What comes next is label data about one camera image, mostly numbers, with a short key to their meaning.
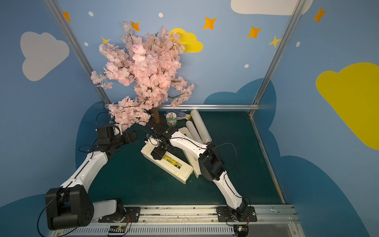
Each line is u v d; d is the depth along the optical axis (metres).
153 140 0.80
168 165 0.85
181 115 1.19
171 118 1.07
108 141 0.65
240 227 0.72
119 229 0.73
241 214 0.64
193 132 1.05
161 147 0.77
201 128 1.08
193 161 0.85
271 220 0.74
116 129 0.69
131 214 0.75
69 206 0.41
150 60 0.59
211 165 0.56
